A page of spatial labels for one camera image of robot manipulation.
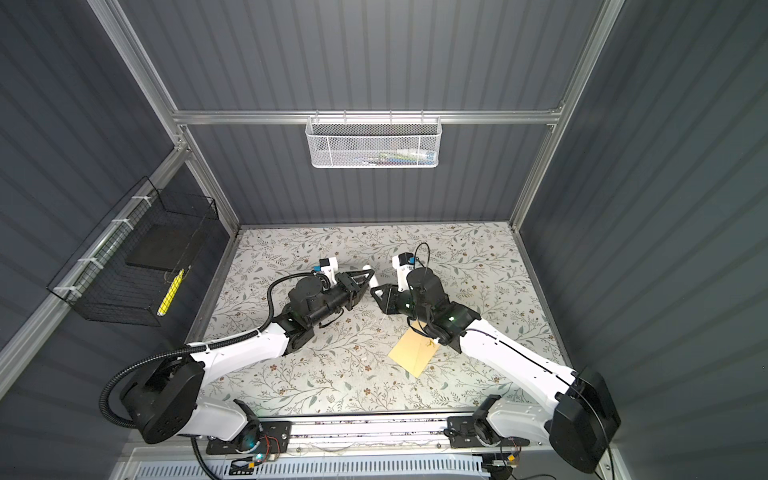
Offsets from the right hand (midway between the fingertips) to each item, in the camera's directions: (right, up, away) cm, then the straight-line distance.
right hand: (376, 294), depth 75 cm
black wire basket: (-60, +7, -3) cm, 60 cm away
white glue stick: (-1, +3, +1) cm, 3 cm away
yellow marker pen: (-48, +1, -6) cm, 48 cm away
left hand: (0, +5, +1) cm, 6 cm away
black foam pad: (-55, +12, +2) cm, 56 cm away
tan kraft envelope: (+11, -19, +14) cm, 26 cm away
